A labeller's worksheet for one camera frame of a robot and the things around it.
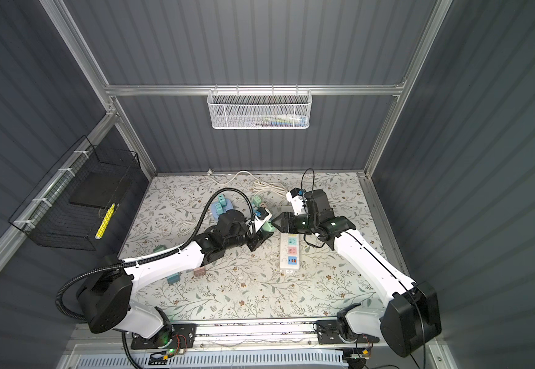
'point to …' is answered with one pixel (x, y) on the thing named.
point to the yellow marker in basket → (102, 227)
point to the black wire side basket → (71, 208)
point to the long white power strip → (289, 250)
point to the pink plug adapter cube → (200, 271)
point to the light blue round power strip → (228, 206)
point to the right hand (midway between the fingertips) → (278, 224)
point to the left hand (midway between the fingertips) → (269, 227)
